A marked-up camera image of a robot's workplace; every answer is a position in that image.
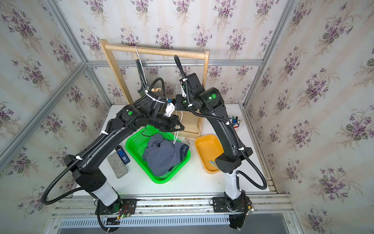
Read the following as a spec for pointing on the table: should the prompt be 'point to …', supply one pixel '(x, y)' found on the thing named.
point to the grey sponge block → (120, 168)
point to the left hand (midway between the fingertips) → (185, 127)
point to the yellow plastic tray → (209, 147)
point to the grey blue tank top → (161, 155)
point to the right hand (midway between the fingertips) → (179, 104)
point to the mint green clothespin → (214, 164)
